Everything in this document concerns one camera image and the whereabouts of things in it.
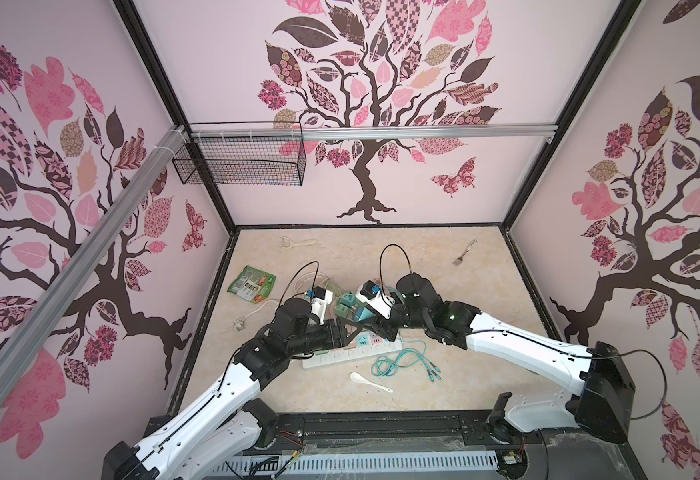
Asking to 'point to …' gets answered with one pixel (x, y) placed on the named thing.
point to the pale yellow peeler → (286, 243)
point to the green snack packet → (253, 284)
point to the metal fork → (459, 260)
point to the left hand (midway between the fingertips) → (355, 335)
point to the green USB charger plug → (341, 309)
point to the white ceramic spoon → (363, 380)
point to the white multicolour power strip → (363, 347)
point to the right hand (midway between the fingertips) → (362, 310)
